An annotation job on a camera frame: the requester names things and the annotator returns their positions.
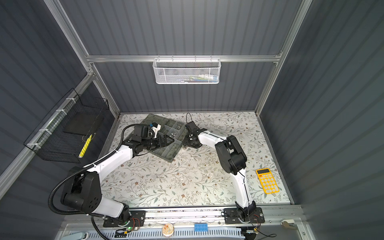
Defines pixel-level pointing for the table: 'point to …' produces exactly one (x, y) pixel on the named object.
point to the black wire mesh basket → (64, 132)
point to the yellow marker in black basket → (85, 146)
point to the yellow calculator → (267, 180)
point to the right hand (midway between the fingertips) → (187, 144)
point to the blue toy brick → (201, 227)
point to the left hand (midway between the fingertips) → (169, 141)
